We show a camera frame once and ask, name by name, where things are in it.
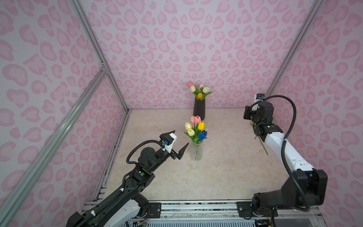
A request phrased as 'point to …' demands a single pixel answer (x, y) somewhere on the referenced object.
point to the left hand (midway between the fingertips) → (180, 135)
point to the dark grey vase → (199, 108)
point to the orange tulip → (199, 95)
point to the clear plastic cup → (196, 151)
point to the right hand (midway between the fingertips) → (250, 105)
